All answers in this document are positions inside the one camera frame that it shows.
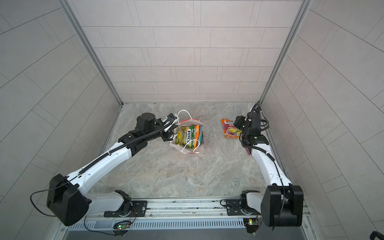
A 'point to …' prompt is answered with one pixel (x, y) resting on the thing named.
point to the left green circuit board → (122, 225)
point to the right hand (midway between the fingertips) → (234, 115)
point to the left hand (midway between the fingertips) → (179, 123)
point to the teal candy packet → (201, 133)
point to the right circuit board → (252, 224)
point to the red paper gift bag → (190, 136)
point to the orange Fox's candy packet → (230, 131)
